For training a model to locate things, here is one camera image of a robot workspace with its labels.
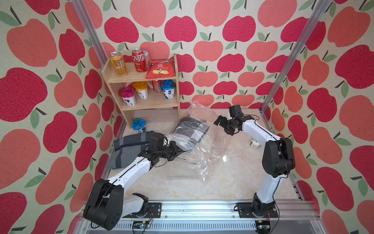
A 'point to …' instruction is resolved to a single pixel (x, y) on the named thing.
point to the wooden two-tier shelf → (156, 101)
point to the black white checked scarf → (189, 133)
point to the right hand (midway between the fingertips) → (219, 127)
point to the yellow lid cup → (141, 87)
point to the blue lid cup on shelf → (168, 87)
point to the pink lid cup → (127, 94)
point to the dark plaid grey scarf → (127, 149)
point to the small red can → (157, 85)
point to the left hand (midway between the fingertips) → (186, 152)
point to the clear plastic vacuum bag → (205, 144)
